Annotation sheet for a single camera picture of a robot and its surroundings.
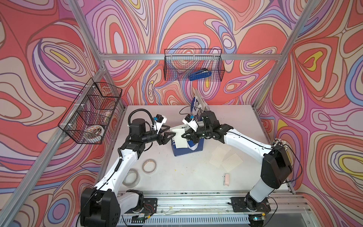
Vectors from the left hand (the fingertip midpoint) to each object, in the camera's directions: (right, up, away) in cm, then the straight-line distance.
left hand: (172, 131), depth 75 cm
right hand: (+6, -4, +4) cm, 9 cm away
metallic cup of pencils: (+59, -6, +2) cm, 59 cm away
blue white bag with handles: (+11, -10, +9) cm, 18 cm away
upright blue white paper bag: (+16, +16, +15) cm, 27 cm away
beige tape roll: (-15, -23, +12) cm, 30 cm away
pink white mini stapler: (+31, -28, +5) cm, 42 cm away
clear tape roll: (-25, -29, +8) cm, 39 cm away
